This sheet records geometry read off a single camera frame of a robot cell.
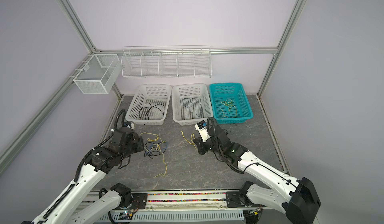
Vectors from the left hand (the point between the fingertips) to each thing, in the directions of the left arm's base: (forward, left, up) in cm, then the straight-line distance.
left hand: (142, 142), depth 75 cm
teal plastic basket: (+36, -55, -16) cm, 68 cm away
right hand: (-1, -27, 0) cm, 27 cm away
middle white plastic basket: (+40, -25, -18) cm, 50 cm away
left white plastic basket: (+42, +7, -18) cm, 46 cm away
